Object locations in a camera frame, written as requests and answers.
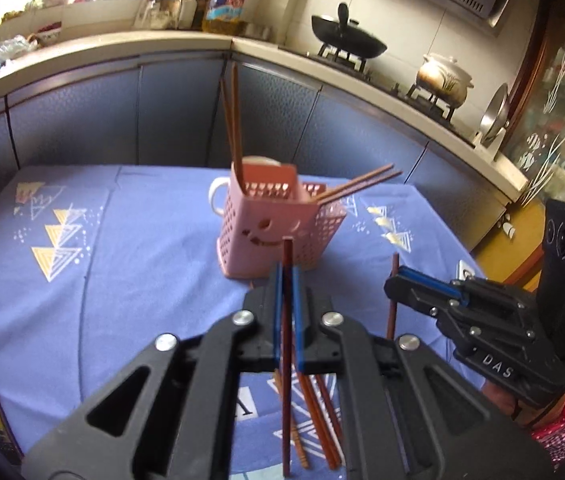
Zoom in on beige kitchen countertop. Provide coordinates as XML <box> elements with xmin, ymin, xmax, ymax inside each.
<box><xmin>0</xmin><ymin>30</ymin><xmax>530</xmax><ymax>203</ymax></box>

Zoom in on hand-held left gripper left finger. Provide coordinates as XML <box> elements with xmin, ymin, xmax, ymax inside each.
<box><xmin>21</xmin><ymin>262</ymin><xmax>284</xmax><ymax>480</ymax></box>

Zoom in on steel pan lid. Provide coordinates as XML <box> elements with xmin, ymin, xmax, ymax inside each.
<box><xmin>477</xmin><ymin>82</ymin><xmax>510</xmax><ymax>148</ymax></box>

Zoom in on cooking oil bottle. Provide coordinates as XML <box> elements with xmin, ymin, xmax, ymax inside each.
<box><xmin>202</xmin><ymin>0</ymin><xmax>247</xmax><ymax>36</ymax></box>

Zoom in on yellow wooden cabinet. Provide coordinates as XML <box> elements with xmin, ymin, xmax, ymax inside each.
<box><xmin>476</xmin><ymin>200</ymin><xmax>549</xmax><ymax>288</ymax></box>

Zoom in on pink plastic utensil holder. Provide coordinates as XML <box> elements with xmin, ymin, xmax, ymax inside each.
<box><xmin>216</xmin><ymin>161</ymin><xmax>348</xmax><ymax>279</ymax></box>

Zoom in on grey kitchen cabinets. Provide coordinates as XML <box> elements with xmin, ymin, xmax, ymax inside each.
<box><xmin>0</xmin><ymin>52</ymin><xmax>510</xmax><ymax>256</ymax></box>

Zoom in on bundle of wooden chopsticks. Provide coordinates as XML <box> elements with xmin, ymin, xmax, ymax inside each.
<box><xmin>272</xmin><ymin>369</ymin><xmax>345</xmax><ymax>471</ymax></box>

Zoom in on small steel seasoning pots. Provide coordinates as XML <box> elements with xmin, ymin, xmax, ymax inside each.
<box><xmin>241</xmin><ymin>22</ymin><xmax>272</xmax><ymax>42</ymax></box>

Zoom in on white mug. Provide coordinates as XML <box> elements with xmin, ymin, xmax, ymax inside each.
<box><xmin>208</xmin><ymin>156</ymin><xmax>284</xmax><ymax>216</ymax></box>

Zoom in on gas stove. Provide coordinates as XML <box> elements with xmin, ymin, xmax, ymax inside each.
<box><xmin>307</xmin><ymin>42</ymin><xmax>478</xmax><ymax>148</ymax></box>

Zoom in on blue printed tablecloth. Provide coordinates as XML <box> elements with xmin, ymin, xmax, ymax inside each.
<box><xmin>0</xmin><ymin>164</ymin><xmax>488</xmax><ymax>480</ymax></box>

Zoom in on person's right hand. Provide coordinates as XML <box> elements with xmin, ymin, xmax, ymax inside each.
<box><xmin>483</xmin><ymin>381</ymin><xmax>530</xmax><ymax>428</ymax></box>

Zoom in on black wok with lid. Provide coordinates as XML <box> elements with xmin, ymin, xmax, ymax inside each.
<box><xmin>311</xmin><ymin>2</ymin><xmax>388</xmax><ymax>58</ymax></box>

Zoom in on small white square device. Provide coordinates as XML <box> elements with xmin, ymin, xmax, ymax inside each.
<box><xmin>456</xmin><ymin>260</ymin><xmax>484</xmax><ymax>281</ymax></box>

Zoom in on white clay pot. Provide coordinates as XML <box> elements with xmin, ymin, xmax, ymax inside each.
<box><xmin>416</xmin><ymin>52</ymin><xmax>475</xmax><ymax>109</ymax></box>

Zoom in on fish print glass door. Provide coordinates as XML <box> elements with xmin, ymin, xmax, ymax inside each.
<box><xmin>499</xmin><ymin>0</ymin><xmax>565</xmax><ymax>206</ymax></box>

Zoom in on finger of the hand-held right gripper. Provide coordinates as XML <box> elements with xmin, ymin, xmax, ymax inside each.
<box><xmin>383</xmin><ymin>275</ymin><xmax>463</xmax><ymax>319</ymax></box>
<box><xmin>399</xmin><ymin>267</ymin><xmax>469</xmax><ymax>297</ymax></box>

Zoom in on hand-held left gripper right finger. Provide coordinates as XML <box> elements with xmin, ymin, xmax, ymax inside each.
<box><xmin>292</xmin><ymin>266</ymin><xmax>559</xmax><ymax>480</ymax></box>

